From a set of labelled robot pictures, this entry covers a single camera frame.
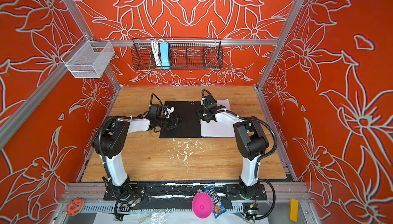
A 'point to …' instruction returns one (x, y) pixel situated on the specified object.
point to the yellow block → (293, 210)
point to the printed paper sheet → (213, 129)
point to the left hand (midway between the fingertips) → (181, 122)
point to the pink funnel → (202, 205)
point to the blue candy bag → (218, 206)
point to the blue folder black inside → (191, 127)
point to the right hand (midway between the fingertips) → (195, 112)
